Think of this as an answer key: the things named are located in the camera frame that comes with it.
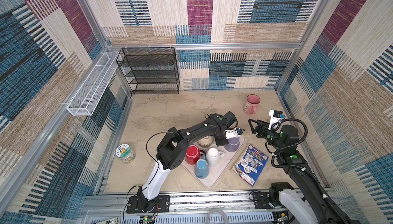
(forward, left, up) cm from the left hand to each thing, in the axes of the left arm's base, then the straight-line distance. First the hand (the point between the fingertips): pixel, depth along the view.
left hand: (223, 138), depth 90 cm
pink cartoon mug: (+20, -20, +5) cm, 29 cm away
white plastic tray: (-17, +5, -5) cm, 19 cm away
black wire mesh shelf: (+47, +47, +13) cm, 68 cm away
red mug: (-11, +17, +4) cm, 21 cm away
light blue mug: (-19, +13, +6) cm, 23 cm away
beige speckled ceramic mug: (-3, +10, +1) cm, 11 cm away
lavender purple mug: (-5, -4, +4) cm, 8 cm away
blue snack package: (-14, -14, -3) cm, 20 cm away
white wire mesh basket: (+5, +66, +28) cm, 72 cm away
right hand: (+1, -13, +16) cm, 20 cm away
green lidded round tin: (-9, +52, +3) cm, 53 cm away
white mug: (-12, +7, +5) cm, 15 cm away
